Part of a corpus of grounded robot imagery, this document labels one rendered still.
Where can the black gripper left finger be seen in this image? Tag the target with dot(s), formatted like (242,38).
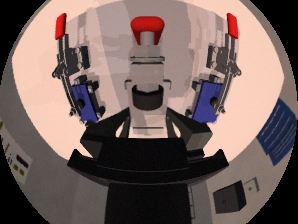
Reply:
(110,125)

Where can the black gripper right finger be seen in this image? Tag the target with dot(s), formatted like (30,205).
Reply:
(195,134)

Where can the grey fixture plate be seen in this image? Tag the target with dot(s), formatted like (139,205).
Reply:
(107,33)

